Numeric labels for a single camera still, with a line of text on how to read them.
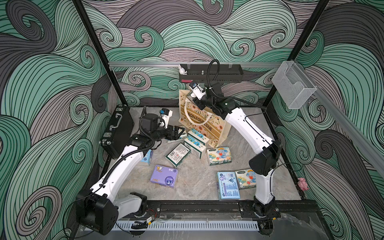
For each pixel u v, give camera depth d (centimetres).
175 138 67
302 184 81
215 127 87
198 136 92
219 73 95
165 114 66
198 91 67
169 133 66
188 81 90
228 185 76
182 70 85
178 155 87
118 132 81
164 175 80
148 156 87
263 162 55
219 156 86
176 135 67
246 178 78
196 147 88
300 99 75
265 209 62
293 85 79
